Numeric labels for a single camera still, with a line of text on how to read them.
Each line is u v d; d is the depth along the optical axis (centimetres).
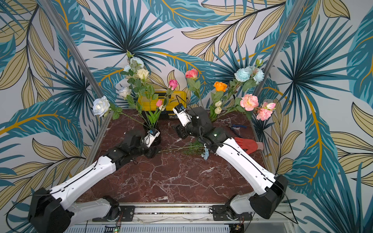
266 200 37
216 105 83
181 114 58
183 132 61
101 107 62
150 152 69
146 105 88
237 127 109
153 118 86
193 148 97
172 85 74
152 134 68
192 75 80
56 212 38
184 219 73
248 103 60
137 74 82
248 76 70
